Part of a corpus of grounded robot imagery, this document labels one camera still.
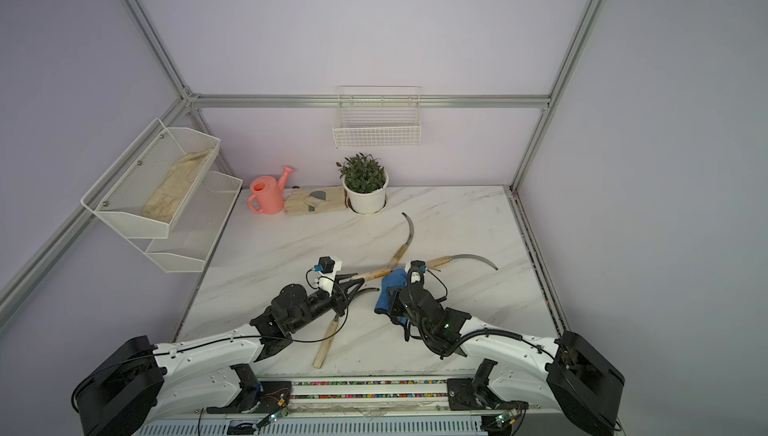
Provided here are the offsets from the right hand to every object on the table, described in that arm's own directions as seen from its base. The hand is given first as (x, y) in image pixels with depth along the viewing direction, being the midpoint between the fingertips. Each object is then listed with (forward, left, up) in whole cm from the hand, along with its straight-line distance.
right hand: (391, 292), depth 83 cm
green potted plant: (+40, +9, +9) cm, 42 cm away
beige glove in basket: (+16, +59, +23) cm, 65 cm away
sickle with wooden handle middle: (+3, +4, +6) cm, 8 cm away
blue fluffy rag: (+2, 0, +4) cm, 5 cm away
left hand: (0, +8, +7) cm, 11 cm away
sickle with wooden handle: (-16, +20, -7) cm, 27 cm away
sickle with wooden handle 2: (+19, -4, -8) cm, 21 cm away
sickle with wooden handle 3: (+15, -16, -8) cm, 23 cm away
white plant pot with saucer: (+36, +9, -2) cm, 37 cm away
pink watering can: (+39, +44, +1) cm, 59 cm away
